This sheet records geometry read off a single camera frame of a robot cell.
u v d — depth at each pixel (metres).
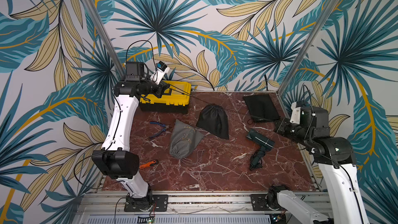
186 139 0.87
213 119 0.74
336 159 0.38
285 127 0.55
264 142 0.88
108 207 0.74
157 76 0.62
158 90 0.66
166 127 0.98
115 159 0.42
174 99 0.94
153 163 0.84
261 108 1.09
